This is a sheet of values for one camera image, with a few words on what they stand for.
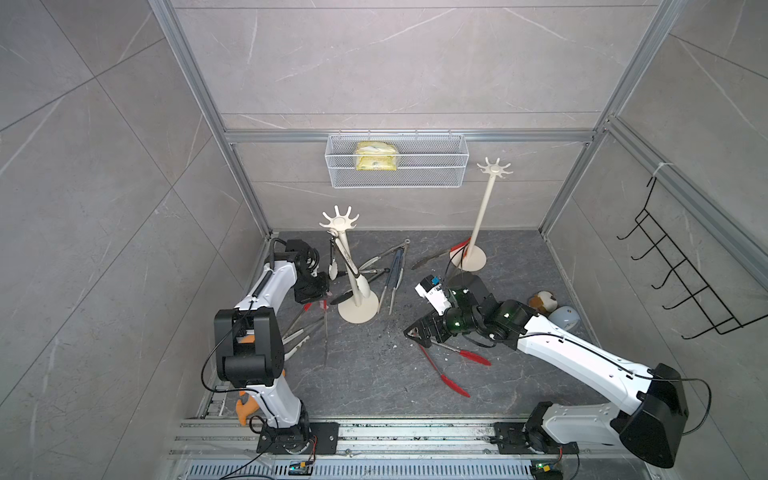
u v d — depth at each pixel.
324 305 0.90
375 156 0.87
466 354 0.86
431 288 0.66
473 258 1.11
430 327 0.64
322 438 0.73
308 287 0.78
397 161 0.88
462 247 1.15
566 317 0.87
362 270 1.07
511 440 0.73
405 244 1.14
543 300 0.98
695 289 0.63
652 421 0.38
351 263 0.72
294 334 0.90
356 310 0.97
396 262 1.10
